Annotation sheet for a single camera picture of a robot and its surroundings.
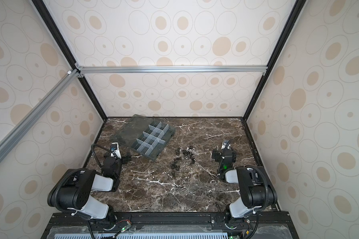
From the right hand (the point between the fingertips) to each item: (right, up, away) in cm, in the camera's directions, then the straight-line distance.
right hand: (230, 150), depth 94 cm
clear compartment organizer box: (-57, +7, +13) cm, 59 cm away
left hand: (-66, +3, -4) cm, 66 cm away
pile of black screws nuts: (-28, -4, +3) cm, 29 cm away
